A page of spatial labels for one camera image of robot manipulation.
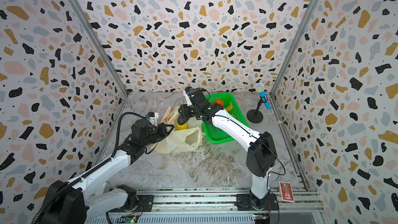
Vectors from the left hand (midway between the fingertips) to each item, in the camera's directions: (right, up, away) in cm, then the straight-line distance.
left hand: (174, 123), depth 79 cm
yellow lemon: (+1, -5, +18) cm, 19 cm away
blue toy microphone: (+47, +19, +11) cm, 52 cm away
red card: (+56, -34, -3) cm, 65 cm away
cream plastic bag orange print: (+2, -9, 0) cm, 10 cm away
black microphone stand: (+49, +2, +27) cm, 56 cm away
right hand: (+2, +8, 0) cm, 9 cm away
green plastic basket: (+21, -9, +19) cm, 30 cm away
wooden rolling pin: (-11, +4, +28) cm, 30 cm away
